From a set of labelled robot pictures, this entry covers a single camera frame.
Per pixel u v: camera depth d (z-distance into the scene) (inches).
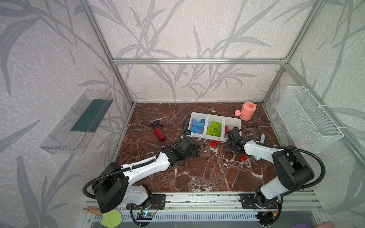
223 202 29.6
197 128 39.0
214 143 37.7
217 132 38.1
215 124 41.2
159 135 38.2
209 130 39.0
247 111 40.1
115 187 15.8
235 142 28.4
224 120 39.3
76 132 26.9
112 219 27.3
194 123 40.6
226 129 38.9
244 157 34.3
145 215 28.2
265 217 28.9
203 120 41.0
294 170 17.7
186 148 24.3
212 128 39.2
